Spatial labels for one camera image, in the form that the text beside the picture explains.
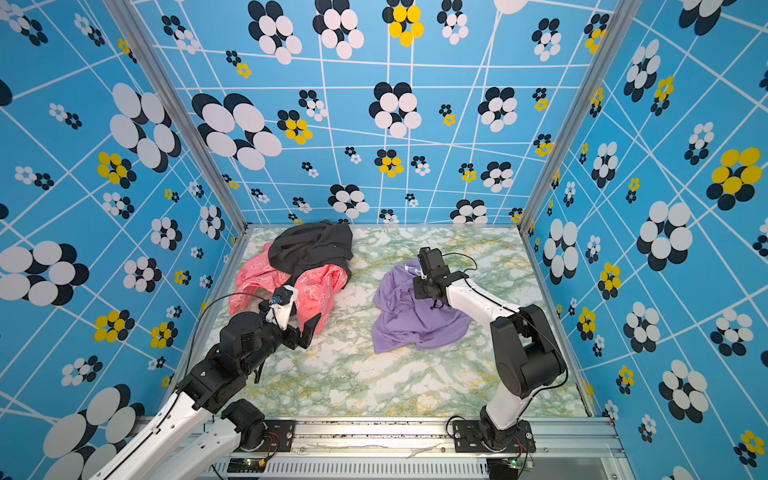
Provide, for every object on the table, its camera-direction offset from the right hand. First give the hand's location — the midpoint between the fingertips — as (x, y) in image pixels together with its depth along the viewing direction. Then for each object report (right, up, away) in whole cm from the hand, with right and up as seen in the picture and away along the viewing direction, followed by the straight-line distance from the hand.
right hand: (426, 284), depth 95 cm
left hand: (-33, -3, -21) cm, 39 cm away
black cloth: (-42, +12, +5) cm, 44 cm away
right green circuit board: (+15, -41, -25) cm, 50 cm away
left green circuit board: (-47, -42, -22) cm, 67 cm away
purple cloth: (-7, -11, -5) cm, 14 cm away
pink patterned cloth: (-33, +1, -9) cm, 34 cm away
